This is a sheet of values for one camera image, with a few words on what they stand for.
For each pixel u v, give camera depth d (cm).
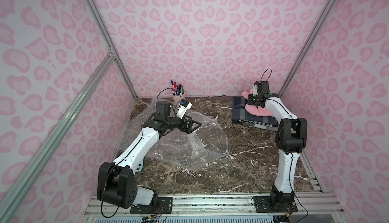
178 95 107
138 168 82
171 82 107
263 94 78
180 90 107
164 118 64
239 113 102
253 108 93
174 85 105
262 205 72
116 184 41
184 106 70
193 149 80
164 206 73
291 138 57
